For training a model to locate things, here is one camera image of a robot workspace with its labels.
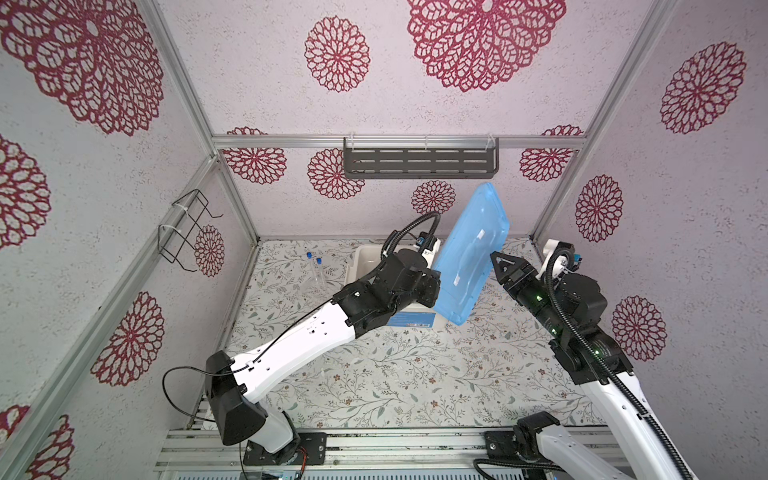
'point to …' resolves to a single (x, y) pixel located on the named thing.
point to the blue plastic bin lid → (479, 230)
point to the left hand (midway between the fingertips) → (433, 276)
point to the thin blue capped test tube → (318, 271)
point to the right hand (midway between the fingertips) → (496, 253)
